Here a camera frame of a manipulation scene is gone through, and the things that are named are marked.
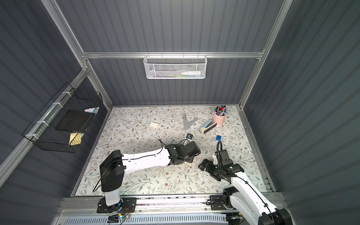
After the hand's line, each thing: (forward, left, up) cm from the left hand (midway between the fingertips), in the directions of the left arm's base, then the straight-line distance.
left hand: (191, 156), depth 81 cm
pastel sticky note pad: (+23, +60, +16) cm, 66 cm away
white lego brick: (+30, +27, -8) cm, 41 cm away
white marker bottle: (+48, -2, +25) cm, 54 cm away
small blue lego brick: (+18, -21, -9) cm, 29 cm away
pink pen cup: (+32, -22, 0) cm, 39 cm away
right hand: (-6, -8, -7) cm, 12 cm away
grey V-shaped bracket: (+30, +2, -8) cm, 31 cm away
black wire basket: (+1, +68, +24) cm, 72 cm away
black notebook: (+14, +64, +18) cm, 67 cm away
